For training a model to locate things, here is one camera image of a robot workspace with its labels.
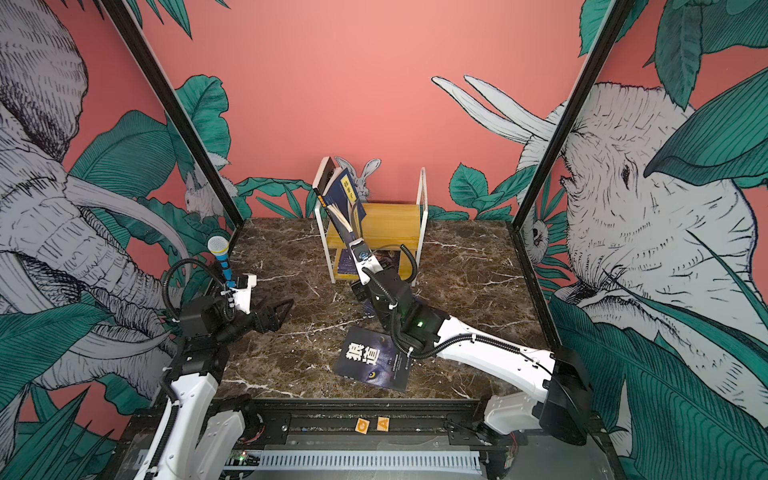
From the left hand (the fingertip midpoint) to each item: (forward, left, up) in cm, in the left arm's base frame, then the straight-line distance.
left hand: (279, 295), depth 76 cm
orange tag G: (-28, -21, -19) cm, 40 cm away
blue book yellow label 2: (+5, -22, -20) cm, 30 cm away
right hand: (+2, -21, +14) cm, 26 cm away
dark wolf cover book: (-10, -24, -19) cm, 32 cm away
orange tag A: (-28, -26, -19) cm, 43 cm away
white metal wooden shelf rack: (+24, -29, 0) cm, 38 cm away
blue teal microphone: (+14, +18, +4) cm, 23 cm away
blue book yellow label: (+25, -17, +11) cm, 32 cm away
